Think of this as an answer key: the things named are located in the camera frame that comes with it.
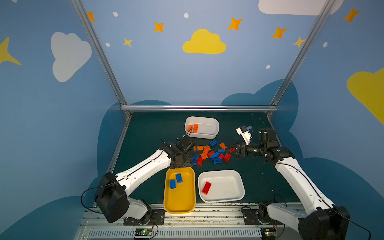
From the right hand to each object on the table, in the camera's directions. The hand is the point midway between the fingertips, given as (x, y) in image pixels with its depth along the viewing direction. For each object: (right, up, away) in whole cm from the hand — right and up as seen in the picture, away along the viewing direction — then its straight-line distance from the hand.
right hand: (231, 146), depth 76 cm
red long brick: (-8, -7, +20) cm, 23 cm away
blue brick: (-31, -23, +9) cm, 40 cm away
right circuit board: (+17, -42, -4) cm, 46 cm away
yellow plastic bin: (-27, -26, +7) cm, 38 cm away
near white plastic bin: (-5, -24, +9) cm, 26 cm away
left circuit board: (-44, -41, -4) cm, 60 cm away
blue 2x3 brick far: (-6, -1, +28) cm, 28 cm away
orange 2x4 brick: (-16, -4, +25) cm, 30 cm away
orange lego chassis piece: (-11, -7, +25) cm, 28 cm away
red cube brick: (-16, -12, +18) cm, 26 cm away
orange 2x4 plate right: (+1, -3, +28) cm, 28 cm away
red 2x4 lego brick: (-12, -24, +7) cm, 28 cm away
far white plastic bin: (-8, +10, +36) cm, 38 cm away
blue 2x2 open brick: (-4, -11, +18) cm, 21 cm away
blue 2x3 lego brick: (-28, -20, +10) cm, 36 cm away
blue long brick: (-5, -8, +20) cm, 22 cm away
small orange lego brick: (-22, +10, +36) cm, 43 cm away
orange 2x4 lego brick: (-18, +9, +35) cm, 40 cm away
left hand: (-24, -9, +5) cm, 26 cm away
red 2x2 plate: (-1, -9, +20) cm, 22 cm away
